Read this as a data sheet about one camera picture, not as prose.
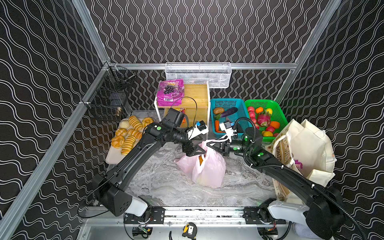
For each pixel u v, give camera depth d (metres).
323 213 0.40
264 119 1.05
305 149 0.81
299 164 0.78
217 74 1.02
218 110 1.17
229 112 1.15
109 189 0.40
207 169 0.72
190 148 0.60
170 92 0.76
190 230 0.69
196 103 0.80
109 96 0.92
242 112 1.10
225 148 0.62
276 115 1.12
